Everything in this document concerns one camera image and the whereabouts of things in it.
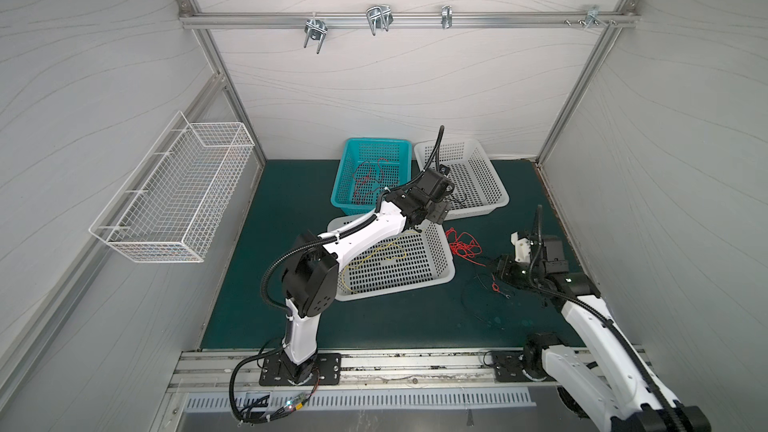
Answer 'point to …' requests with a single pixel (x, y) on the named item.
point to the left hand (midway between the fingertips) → (436, 195)
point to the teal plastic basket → (398, 152)
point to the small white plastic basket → (477, 187)
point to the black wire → (479, 319)
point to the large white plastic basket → (405, 260)
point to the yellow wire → (394, 243)
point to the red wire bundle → (465, 245)
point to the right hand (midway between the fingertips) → (497, 260)
